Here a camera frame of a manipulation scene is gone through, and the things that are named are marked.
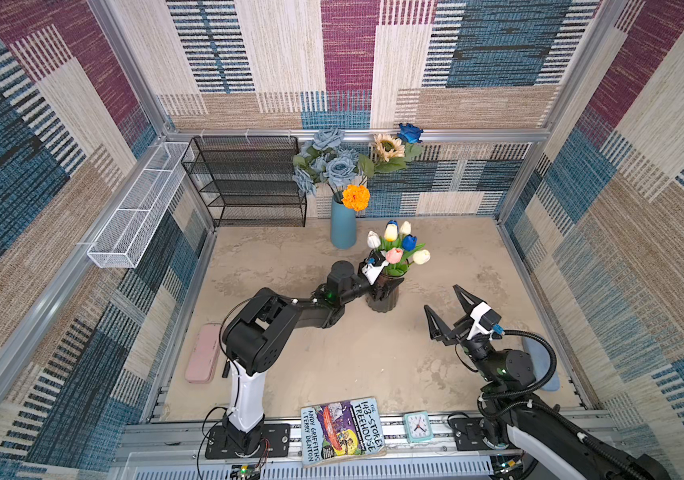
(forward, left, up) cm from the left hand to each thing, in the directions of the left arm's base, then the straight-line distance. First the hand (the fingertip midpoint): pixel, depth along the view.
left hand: (396, 266), depth 86 cm
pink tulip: (-7, +3, +14) cm, 16 cm away
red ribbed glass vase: (-9, +4, -2) cm, 10 cm away
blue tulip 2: (-2, -1, +12) cm, 12 cm away
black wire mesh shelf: (+39, +49, +2) cm, 62 cm away
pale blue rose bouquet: (+26, +21, +18) cm, 38 cm away
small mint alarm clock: (-38, -3, -15) cm, 41 cm away
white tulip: (0, +7, +11) cm, 14 cm away
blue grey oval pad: (-23, -38, -14) cm, 46 cm away
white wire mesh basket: (-4, +66, +17) cm, 68 cm away
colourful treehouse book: (-38, +17, -15) cm, 44 cm away
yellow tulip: (-1, +3, +15) cm, 15 cm away
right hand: (-14, -7, +7) cm, 18 cm away
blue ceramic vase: (+21, +15, -5) cm, 26 cm away
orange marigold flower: (+11, +11, +16) cm, 22 cm away
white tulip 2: (-7, -3, +13) cm, 15 cm away
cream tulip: (+7, -2, +8) cm, 11 cm away
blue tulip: (+3, +2, +14) cm, 15 cm away
